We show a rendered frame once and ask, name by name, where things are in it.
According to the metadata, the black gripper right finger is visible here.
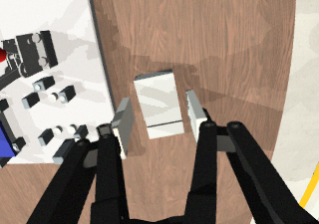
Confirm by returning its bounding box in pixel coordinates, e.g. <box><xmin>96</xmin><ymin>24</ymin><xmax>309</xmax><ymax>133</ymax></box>
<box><xmin>182</xmin><ymin>90</ymin><xmax>319</xmax><ymax>224</ymax></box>

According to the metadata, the white rectangular block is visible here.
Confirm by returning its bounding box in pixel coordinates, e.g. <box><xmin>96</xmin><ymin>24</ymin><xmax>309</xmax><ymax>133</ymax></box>
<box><xmin>134</xmin><ymin>69</ymin><xmax>184</xmax><ymax>139</ymax></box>

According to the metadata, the blue metal block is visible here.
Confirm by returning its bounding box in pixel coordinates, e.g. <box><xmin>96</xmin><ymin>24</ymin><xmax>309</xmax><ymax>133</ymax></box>
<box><xmin>0</xmin><ymin>112</ymin><xmax>22</xmax><ymax>157</ymax></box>

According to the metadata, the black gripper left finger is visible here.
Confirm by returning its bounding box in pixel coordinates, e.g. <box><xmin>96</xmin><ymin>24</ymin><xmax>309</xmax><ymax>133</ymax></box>
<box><xmin>26</xmin><ymin>98</ymin><xmax>135</xmax><ymax>224</ymax></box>

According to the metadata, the white fixture plate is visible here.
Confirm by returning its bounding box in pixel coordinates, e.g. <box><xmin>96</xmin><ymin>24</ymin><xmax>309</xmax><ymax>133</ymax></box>
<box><xmin>0</xmin><ymin>0</ymin><xmax>117</xmax><ymax>163</ymax></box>

